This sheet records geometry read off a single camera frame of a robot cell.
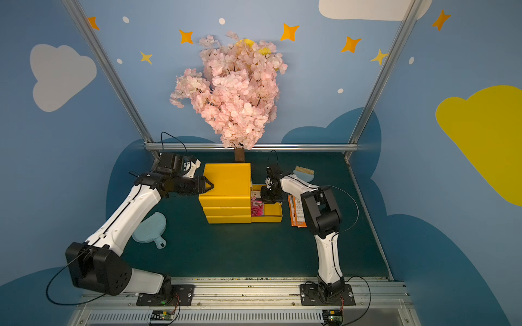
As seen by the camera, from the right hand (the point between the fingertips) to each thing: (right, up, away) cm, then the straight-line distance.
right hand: (264, 198), depth 100 cm
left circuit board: (-37, -38, -28) cm, 60 cm away
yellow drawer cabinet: (-14, +2, -22) cm, 26 cm away
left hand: (-23, +8, -19) cm, 31 cm away
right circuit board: (+25, -40, -27) cm, 54 cm away
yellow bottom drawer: (+4, -6, -4) cm, 8 cm away
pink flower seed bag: (-4, -4, -3) cm, 6 cm away
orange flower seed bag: (+13, -5, -2) cm, 14 cm away
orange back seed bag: (+17, -10, -7) cm, 21 cm away
